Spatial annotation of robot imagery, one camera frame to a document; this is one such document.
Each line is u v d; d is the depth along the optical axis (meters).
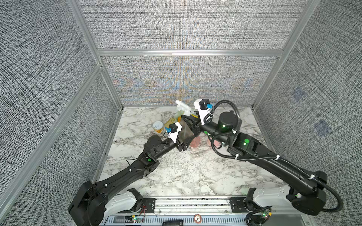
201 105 0.47
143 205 0.73
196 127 0.50
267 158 0.42
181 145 0.62
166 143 0.62
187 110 0.55
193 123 0.52
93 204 0.39
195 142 0.65
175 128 0.58
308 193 0.39
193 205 0.75
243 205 0.72
